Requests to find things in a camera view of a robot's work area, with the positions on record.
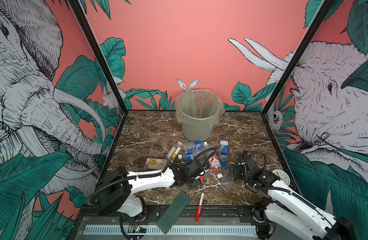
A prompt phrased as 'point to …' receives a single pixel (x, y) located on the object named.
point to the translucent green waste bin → (198, 111)
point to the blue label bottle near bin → (195, 145)
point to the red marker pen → (200, 207)
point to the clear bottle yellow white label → (174, 150)
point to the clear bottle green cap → (227, 181)
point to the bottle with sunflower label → (152, 163)
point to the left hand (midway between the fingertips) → (196, 175)
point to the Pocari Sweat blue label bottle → (187, 155)
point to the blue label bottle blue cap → (224, 152)
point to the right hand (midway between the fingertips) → (233, 167)
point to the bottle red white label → (214, 163)
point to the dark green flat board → (168, 218)
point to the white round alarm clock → (283, 175)
